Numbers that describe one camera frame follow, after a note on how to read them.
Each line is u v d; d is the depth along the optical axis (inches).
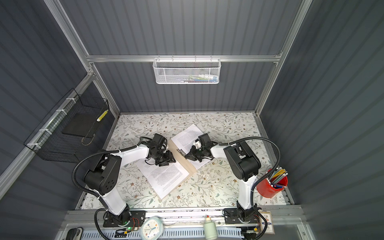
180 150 38.9
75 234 26.4
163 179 34.1
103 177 18.7
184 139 40.5
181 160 37.0
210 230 25.4
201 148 33.6
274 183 29.6
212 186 33.2
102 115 32.1
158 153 30.3
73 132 28.3
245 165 20.6
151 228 27.1
